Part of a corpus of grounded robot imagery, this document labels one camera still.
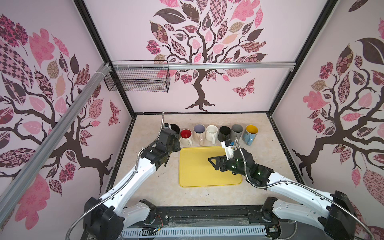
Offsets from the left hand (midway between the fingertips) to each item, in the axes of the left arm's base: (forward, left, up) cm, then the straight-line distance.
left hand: (175, 142), depth 80 cm
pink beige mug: (+16, -14, -10) cm, 24 cm away
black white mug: (+6, 0, +6) cm, 8 cm away
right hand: (-9, -20, 0) cm, 21 cm away
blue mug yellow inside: (+12, -47, -9) cm, 49 cm away
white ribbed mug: (+19, -23, -17) cm, 34 cm away
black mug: (+16, -31, -13) cm, 37 cm away
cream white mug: (+16, -5, -16) cm, 24 cm away
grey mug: (+16, -39, -10) cm, 43 cm away
